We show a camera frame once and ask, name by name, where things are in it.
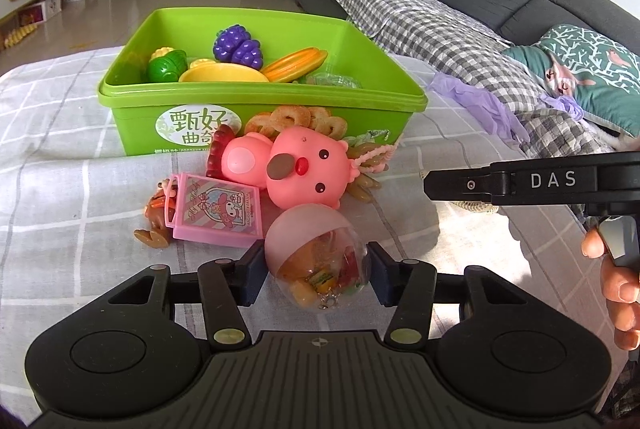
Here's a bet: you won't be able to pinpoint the person's right hand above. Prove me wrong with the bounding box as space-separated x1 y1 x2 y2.
581 228 640 352

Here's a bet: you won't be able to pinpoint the white cardboard box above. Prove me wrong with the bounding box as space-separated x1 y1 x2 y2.
19 0 63 24

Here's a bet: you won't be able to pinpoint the brown toy piece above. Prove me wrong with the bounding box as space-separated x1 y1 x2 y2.
345 173 382 204

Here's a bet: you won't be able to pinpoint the small pink toy box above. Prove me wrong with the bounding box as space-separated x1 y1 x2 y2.
165 173 264 249

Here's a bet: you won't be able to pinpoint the grey sofa with blankets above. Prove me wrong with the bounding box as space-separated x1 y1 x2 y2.
302 0 640 215

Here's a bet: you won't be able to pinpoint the dark red toy piece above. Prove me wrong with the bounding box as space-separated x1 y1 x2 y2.
206 125 237 180

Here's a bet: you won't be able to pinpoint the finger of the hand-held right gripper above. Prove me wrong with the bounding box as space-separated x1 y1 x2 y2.
423 161 516 206

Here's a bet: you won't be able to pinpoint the teal patterned pillow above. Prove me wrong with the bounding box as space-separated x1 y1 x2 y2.
501 24 640 137

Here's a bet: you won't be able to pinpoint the clear plastic container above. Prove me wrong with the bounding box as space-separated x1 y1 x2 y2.
300 70 363 90

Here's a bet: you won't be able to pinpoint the pink clear capsule ball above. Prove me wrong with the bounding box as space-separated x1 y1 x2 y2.
264 204 373 310

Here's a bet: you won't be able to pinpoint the purple toy grapes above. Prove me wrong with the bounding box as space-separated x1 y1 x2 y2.
214 24 264 70

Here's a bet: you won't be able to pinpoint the purple glove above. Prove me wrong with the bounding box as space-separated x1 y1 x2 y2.
427 71 531 147
545 94 583 120

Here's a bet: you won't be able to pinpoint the green plastic box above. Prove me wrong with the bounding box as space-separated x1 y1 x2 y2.
97 7 428 157

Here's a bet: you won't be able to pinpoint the yellow toy bowl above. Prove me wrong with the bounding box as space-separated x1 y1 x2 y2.
178 58 271 84

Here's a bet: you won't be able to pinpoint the pink toy animal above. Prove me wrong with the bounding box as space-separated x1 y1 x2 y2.
221 126 396 210

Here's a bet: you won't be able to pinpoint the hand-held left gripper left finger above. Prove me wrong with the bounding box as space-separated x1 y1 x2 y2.
107 239 266 352

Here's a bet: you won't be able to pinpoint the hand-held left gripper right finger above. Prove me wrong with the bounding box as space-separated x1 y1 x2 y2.
367 241 521 350

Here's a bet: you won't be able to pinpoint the row of yellow toys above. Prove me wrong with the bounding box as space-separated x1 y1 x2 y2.
2 23 38 50

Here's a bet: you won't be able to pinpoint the toy corn with green husk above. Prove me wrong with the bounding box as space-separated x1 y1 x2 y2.
146 49 188 84

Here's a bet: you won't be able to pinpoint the orange ridged toy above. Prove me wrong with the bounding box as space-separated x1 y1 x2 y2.
261 47 329 84

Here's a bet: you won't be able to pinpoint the grey grid tablecloth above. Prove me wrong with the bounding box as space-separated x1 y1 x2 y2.
0 44 640 415

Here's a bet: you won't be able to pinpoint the brown toy figure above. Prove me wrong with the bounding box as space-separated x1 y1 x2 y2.
133 179 177 251

